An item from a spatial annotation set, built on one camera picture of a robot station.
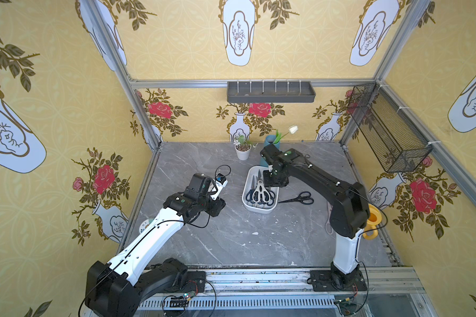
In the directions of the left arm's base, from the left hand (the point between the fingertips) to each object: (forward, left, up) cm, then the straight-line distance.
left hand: (218, 201), depth 80 cm
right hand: (+9, -20, -3) cm, 22 cm away
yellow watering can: (-21, -43, +21) cm, 52 cm away
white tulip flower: (+29, -34, +12) cm, 46 cm away
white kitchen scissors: (+8, -19, -9) cm, 23 cm away
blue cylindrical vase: (+30, -24, +4) cm, 39 cm away
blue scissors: (+10, -14, -12) cm, 22 cm away
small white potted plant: (+37, -12, -7) cm, 39 cm away
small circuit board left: (-32, +13, -15) cm, 38 cm away
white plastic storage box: (+20, -15, -8) cm, 27 cm away
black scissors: (+8, -41, -14) cm, 44 cm away
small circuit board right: (-34, -46, -15) cm, 59 cm away
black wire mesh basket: (+18, -68, +20) cm, 73 cm away
